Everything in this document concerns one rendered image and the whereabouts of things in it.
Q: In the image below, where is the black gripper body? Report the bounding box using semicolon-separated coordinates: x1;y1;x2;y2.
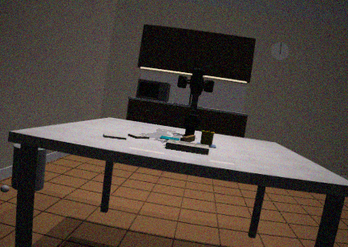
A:
177;75;214;92

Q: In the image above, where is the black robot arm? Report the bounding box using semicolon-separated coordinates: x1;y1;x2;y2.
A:
184;66;205;136

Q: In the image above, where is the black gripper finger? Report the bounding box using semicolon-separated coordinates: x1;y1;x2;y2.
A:
203;79;211;91
180;76;188;88

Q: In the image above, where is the tan flat bar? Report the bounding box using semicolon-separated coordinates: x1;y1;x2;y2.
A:
180;135;196;142

